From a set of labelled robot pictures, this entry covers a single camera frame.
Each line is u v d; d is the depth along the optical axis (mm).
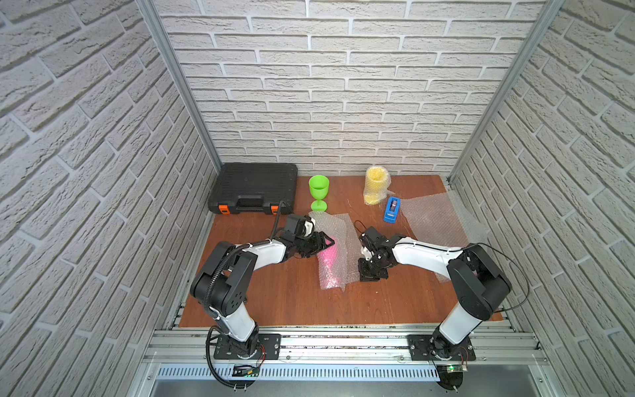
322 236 843
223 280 465
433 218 1051
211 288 432
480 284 461
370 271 786
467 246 506
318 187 978
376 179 996
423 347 741
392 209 1033
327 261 830
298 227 747
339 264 837
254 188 1076
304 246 803
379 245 695
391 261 650
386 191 1043
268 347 738
